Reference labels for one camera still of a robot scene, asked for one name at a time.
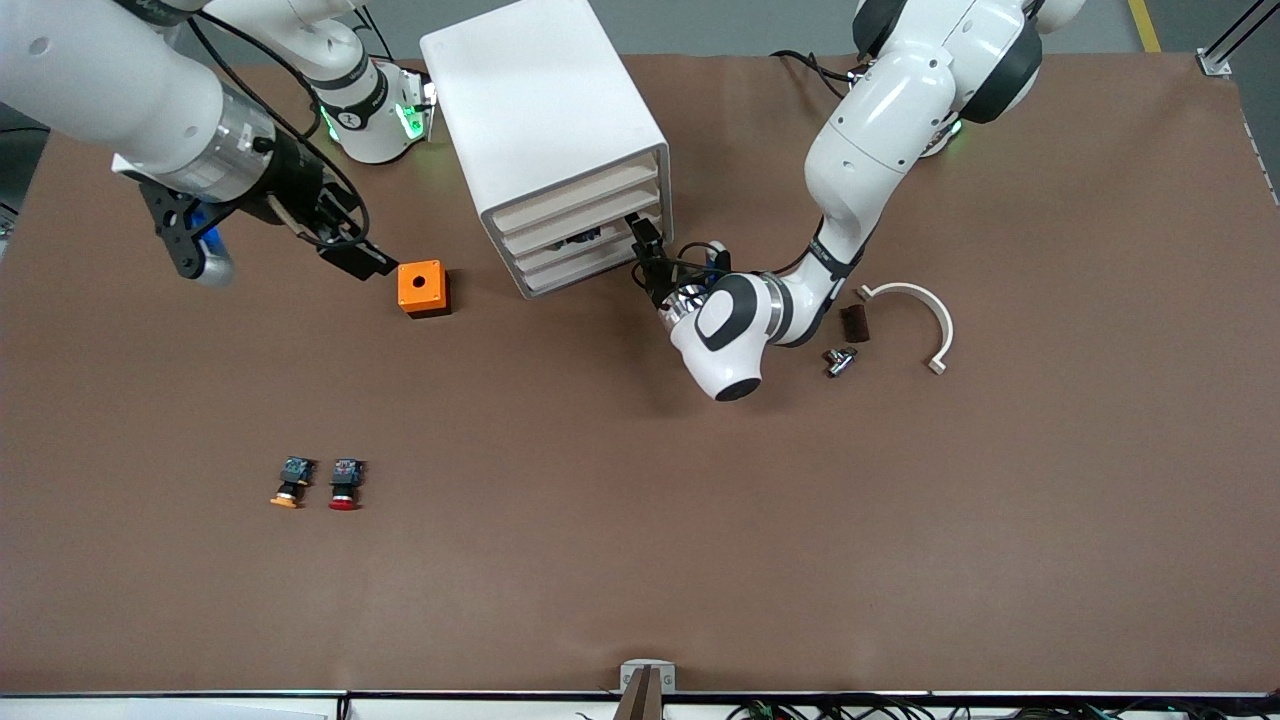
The orange box with hole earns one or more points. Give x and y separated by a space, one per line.
420 285

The grey metal clamp bracket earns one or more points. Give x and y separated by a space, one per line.
628 675

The white curved bracket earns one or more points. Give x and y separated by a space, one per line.
940 320

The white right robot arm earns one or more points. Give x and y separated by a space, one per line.
100 90

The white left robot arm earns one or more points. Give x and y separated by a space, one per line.
880 130

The small metal connector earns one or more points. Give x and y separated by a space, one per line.
840 361

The black perforated right camera mount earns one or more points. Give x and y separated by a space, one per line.
175 230

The yellow push button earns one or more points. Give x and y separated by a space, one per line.
292 480

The red push button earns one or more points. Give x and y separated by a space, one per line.
345 482

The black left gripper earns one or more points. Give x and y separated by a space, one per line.
660 286

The aluminium frame profile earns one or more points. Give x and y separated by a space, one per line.
1215 60

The dark tapered post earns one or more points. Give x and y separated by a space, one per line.
642 700

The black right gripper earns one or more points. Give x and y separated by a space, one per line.
297 193

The brown terminal block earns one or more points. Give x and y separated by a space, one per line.
857 324

